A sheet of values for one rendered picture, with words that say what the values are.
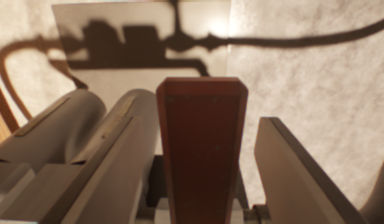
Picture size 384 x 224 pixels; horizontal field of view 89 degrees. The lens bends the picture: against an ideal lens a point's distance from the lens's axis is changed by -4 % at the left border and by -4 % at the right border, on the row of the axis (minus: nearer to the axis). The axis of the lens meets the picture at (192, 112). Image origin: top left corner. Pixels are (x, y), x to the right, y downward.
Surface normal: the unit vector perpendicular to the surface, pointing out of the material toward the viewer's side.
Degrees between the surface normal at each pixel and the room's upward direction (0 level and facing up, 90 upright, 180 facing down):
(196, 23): 0
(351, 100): 0
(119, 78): 0
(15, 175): 90
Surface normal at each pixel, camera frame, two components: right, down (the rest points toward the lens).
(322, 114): -0.03, 0.50
